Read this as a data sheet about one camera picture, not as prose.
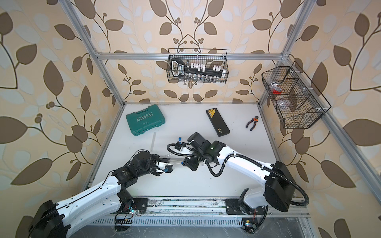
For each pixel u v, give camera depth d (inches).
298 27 30.4
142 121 40.6
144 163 24.7
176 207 29.7
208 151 22.2
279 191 15.6
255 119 42.8
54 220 16.0
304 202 15.4
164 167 26.3
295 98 30.3
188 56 35.8
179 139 39.1
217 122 43.0
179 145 26.1
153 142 39.0
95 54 35.8
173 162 29.9
